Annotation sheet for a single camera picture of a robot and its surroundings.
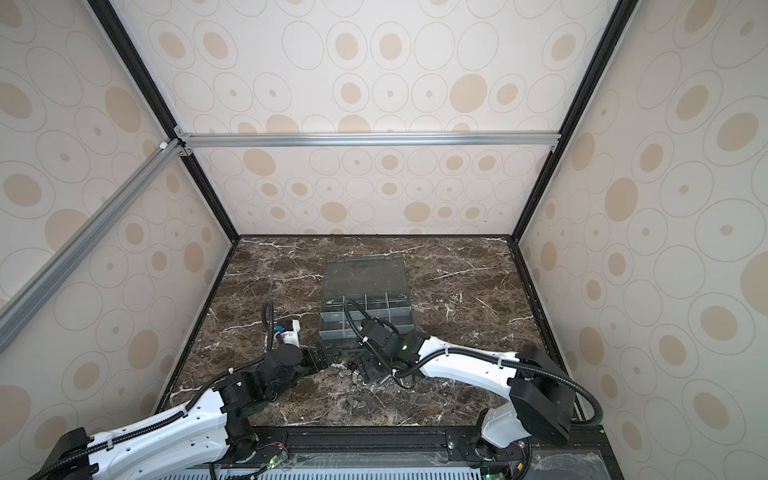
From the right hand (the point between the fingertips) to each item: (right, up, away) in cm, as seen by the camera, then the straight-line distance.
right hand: (370, 365), depth 81 cm
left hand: (-10, +6, -2) cm, 11 cm away
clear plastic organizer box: (+2, +20, +26) cm, 33 cm away
